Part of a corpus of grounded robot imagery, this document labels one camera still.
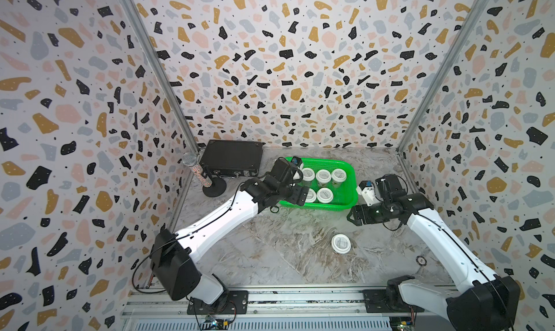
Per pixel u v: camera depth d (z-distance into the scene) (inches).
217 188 38.5
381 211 25.8
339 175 39.7
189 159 30.8
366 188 28.7
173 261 15.6
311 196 36.8
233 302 28.7
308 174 39.9
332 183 41.6
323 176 39.6
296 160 27.2
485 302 15.1
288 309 28.8
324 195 37.2
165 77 35.7
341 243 32.1
